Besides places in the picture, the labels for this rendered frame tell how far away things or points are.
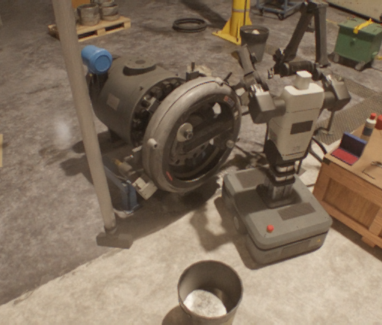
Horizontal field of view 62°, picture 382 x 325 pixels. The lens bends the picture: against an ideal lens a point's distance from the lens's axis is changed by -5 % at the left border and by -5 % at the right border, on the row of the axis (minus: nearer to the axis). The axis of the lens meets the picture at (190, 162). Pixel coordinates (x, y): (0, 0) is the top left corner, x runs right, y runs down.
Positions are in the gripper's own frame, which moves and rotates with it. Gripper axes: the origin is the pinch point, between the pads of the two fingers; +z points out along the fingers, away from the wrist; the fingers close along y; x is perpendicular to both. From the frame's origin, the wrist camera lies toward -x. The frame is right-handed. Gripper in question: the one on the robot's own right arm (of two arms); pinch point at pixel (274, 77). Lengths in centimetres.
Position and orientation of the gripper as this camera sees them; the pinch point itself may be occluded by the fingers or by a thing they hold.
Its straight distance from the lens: 246.5
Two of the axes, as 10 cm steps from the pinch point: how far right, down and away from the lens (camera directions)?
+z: -1.5, 3.6, 9.2
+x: 2.5, 9.1, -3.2
